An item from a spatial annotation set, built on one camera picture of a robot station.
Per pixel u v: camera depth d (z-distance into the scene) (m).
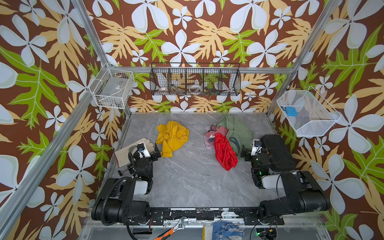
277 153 0.91
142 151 0.73
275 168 0.87
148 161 0.68
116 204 0.44
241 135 0.96
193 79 0.98
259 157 0.71
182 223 0.72
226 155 0.86
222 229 0.69
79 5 0.68
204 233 0.70
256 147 0.77
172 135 0.96
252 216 0.73
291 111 0.86
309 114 0.82
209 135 0.99
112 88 0.86
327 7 0.69
